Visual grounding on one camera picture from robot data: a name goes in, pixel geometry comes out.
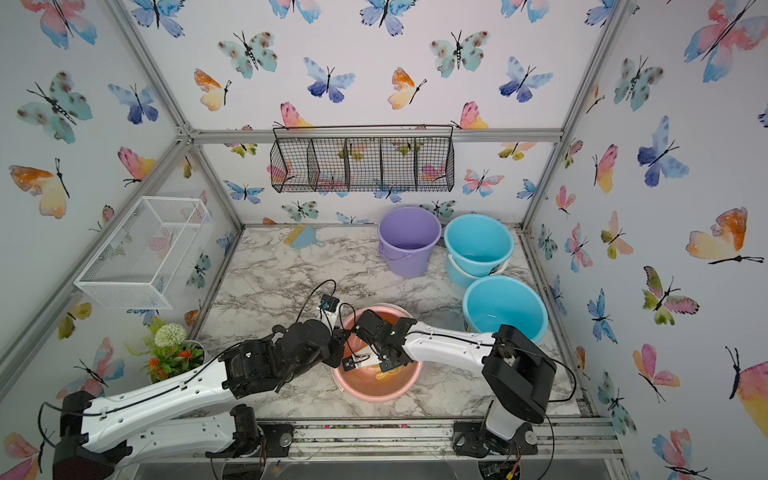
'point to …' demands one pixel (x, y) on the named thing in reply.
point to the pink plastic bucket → (371, 383)
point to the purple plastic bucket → (406, 236)
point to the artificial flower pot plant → (167, 351)
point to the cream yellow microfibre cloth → (380, 375)
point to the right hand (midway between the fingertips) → (385, 340)
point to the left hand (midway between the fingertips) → (352, 334)
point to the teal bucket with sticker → (476, 246)
